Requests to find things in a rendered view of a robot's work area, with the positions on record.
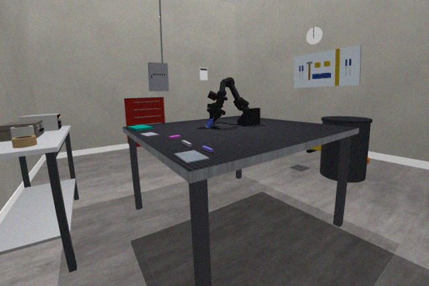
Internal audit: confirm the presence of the blue rectangular card box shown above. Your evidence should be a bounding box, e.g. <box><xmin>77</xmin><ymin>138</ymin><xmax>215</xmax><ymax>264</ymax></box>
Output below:
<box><xmin>205</xmin><ymin>119</ymin><xmax>214</xmax><ymax>128</ymax></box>

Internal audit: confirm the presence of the black grid work mat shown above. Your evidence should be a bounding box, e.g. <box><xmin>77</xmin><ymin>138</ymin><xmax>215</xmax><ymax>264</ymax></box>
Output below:
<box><xmin>124</xmin><ymin>116</ymin><xmax>358</xmax><ymax>171</ymax></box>

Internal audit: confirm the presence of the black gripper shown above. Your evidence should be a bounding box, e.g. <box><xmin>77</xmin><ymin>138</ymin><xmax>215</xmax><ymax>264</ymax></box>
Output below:
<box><xmin>207</xmin><ymin>102</ymin><xmax>225</xmax><ymax>122</ymax></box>

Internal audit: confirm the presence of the blue rectangular bar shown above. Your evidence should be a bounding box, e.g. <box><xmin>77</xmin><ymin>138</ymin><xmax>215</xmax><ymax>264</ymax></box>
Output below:
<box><xmin>202</xmin><ymin>145</ymin><xmax>213</xmax><ymax>153</ymax></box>

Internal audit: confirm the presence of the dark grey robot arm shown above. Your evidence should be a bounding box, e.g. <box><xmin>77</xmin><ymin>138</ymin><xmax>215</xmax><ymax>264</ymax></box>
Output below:
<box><xmin>207</xmin><ymin>77</ymin><xmax>249</xmax><ymax>112</ymax></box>

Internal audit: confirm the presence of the teal rectangular block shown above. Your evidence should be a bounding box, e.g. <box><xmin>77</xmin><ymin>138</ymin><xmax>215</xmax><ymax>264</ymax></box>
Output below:
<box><xmin>127</xmin><ymin>125</ymin><xmax>153</xmax><ymax>131</ymax></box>

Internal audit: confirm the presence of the white rectangular bar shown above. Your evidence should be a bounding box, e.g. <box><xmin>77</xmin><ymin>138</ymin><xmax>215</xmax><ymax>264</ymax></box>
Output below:
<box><xmin>182</xmin><ymin>140</ymin><xmax>192</xmax><ymax>147</ymax></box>

